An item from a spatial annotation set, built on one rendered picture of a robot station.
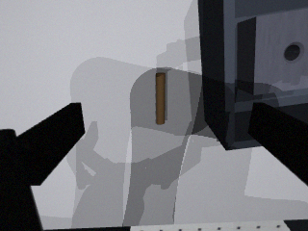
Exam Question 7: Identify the brown cylindrical peg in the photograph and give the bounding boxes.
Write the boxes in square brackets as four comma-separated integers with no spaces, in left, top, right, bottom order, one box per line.
[156,72,166,124]

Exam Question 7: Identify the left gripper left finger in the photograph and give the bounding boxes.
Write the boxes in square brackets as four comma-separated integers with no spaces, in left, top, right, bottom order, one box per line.
[0,103,86,231]

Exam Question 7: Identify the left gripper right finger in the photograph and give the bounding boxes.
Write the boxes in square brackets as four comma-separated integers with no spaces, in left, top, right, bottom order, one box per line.
[247,102,308,186]

